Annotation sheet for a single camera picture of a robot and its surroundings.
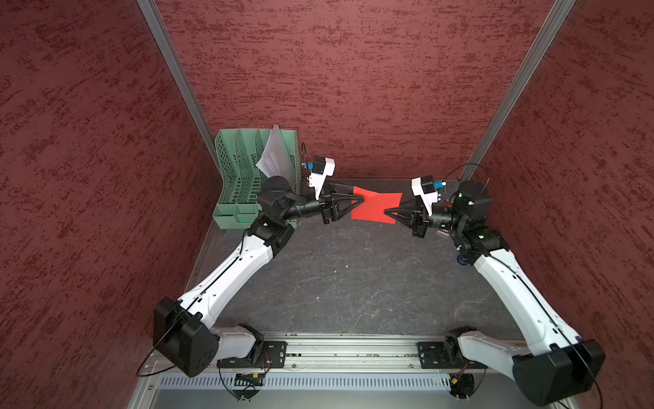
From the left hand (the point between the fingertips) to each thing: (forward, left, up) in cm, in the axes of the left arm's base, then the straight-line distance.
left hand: (358, 200), depth 59 cm
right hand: (0, -7, -6) cm, 10 cm away
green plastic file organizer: (+43, +46, -21) cm, 66 cm away
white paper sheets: (+32, +28, -16) cm, 45 cm away
